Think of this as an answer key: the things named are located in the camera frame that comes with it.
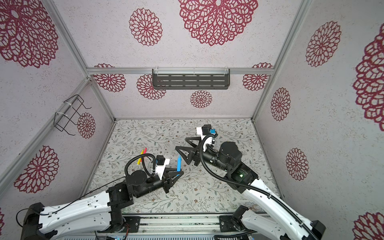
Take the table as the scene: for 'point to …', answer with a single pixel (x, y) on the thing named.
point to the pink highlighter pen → (145, 150)
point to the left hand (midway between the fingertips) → (181, 173)
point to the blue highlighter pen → (179, 164)
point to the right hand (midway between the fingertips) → (182, 141)
